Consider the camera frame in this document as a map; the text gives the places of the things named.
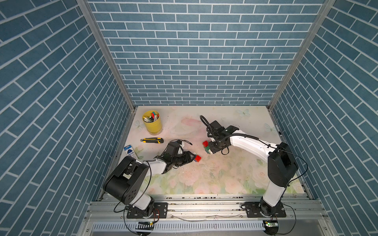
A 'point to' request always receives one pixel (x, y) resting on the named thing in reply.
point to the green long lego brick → (206, 149)
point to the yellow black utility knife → (152, 140)
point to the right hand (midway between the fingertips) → (214, 147)
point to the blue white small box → (129, 150)
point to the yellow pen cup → (152, 120)
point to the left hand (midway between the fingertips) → (196, 159)
